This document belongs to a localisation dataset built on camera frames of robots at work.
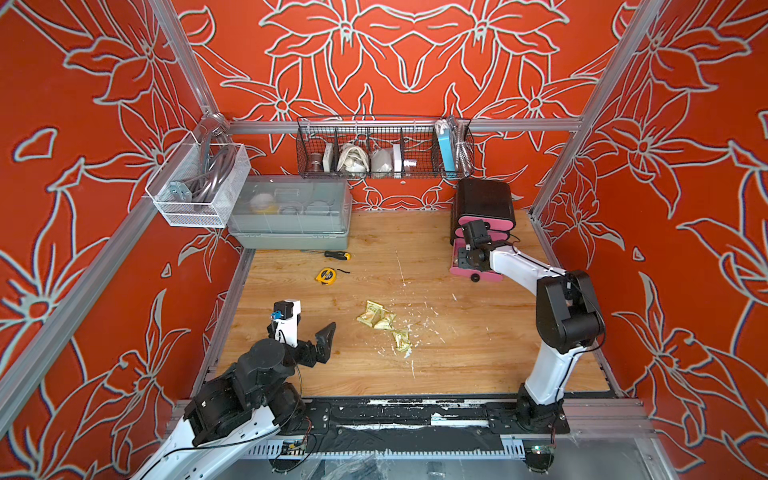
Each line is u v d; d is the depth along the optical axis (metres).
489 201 1.08
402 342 0.84
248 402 0.48
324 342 0.59
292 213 1.00
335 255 1.06
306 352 0.57
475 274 0.97
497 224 0.95
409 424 0.73
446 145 0.84
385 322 0.87
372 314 0.90
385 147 0.96
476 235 0.77
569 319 0.50
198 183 0.78
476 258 0.72
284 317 0.55
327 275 0.99
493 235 0.96
